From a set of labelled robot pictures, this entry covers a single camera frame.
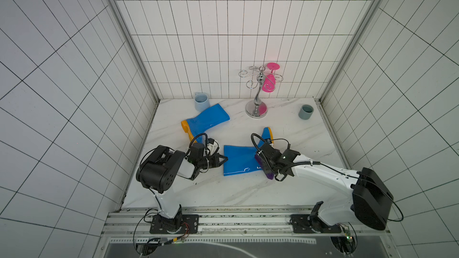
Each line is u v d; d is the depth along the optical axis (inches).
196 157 29.6
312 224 25.4
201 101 43.9
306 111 41.9
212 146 34.4
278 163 23.9
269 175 33.6
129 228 28.7
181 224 28.4
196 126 40.4
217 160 32.3
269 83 41.8
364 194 16.0
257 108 51.8
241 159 35.3
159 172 18.7
